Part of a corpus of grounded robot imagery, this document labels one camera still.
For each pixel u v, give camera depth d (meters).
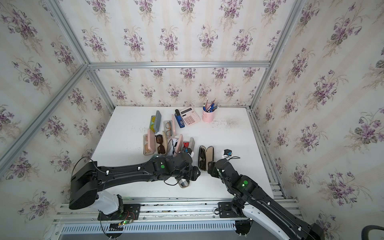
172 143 0.98
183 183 0.79
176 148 0.88
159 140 0.98
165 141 0.93
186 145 0.96
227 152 0.70
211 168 0.70
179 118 1.11
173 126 1.00
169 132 1.03
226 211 0.72
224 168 0.57
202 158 0.90
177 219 0.72
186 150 0.96
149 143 0.90
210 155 0.92
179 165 0.59
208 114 1.04
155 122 1.02
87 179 0.47
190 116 1.12
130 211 0.72
